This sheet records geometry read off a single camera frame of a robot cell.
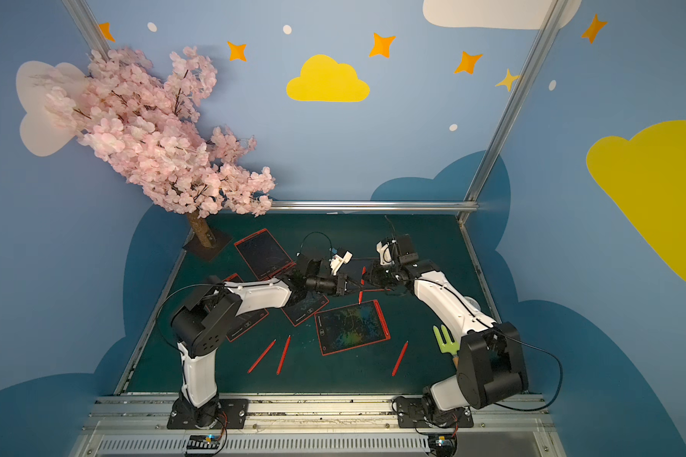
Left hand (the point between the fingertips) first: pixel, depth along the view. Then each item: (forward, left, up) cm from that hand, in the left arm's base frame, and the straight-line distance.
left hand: (367, 285), depth 85 cm
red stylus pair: (+1, +1, 0) cm, 2 cm away
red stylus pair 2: (-18, -10, -13) cm, 24 cm away
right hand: (+4, -1, +1) cm, 4 cm away
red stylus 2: (-17, +24, -13) cm, 33 cm away
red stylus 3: (-4, -6, -14) cm, 16 cm away
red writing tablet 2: (-1, +20, -14) cm, 25 cm away
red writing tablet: (+21, +39, -14) cm, 46 cm away
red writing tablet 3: (+4, +2, +1) cm, 5 cm away
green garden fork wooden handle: (-13, -26, -14) cm, 32 cm away
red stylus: (-18, +31, -13) cm, 38 cm away
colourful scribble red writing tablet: (-8, +4, -14) cm, 16 cm away
